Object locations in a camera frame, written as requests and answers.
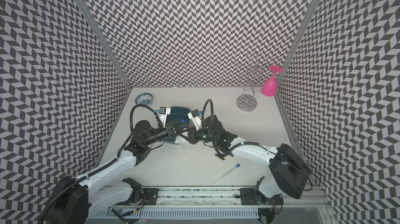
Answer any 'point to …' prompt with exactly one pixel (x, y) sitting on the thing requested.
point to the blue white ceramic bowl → (144, 98)
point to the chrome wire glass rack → (257, 72)
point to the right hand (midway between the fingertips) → (181, 148)
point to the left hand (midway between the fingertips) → (187, 127)
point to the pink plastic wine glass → (270, 87)
